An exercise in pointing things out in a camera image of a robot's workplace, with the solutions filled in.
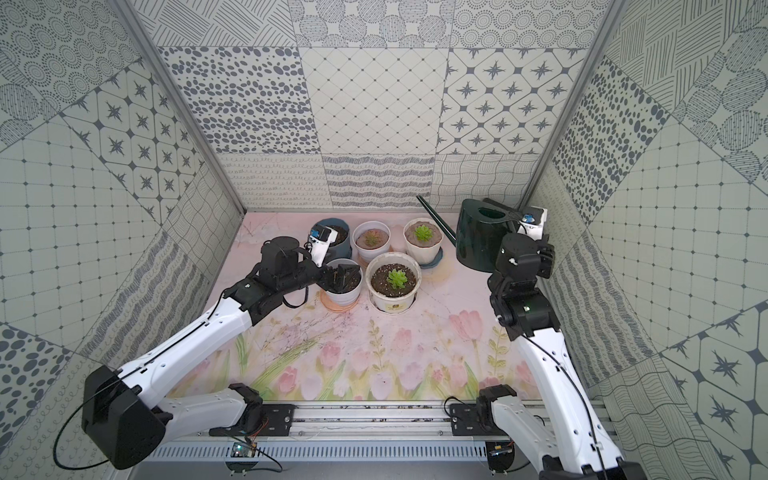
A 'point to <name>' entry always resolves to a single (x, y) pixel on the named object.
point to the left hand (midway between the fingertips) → (344, 252)
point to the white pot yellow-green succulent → (353, 291)
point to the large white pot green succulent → (393, 281)
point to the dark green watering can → (484, 262)
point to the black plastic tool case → (485, 223)
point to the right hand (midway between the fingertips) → (544, 242)
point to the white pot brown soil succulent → (423, 238)
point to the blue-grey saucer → (437, 259)
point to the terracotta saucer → (332, 305)
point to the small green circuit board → (244, 450)
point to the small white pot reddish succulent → (371, 239)
